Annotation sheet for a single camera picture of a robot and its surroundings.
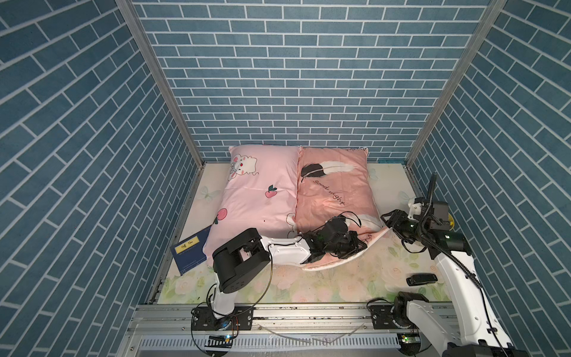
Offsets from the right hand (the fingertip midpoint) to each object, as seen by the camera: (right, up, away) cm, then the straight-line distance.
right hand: (388, 220), depth 78 cm
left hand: (-6, -10, -3) cm, 12 cm away
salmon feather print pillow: (-15, +14, +26) cm, 33 cm away
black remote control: (+12, -21, +1) cm, 25 cm away
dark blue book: (-76, -15, +11) cm, 78 cm away
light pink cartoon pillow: (-49, +9, +19) cm, 53 cm away
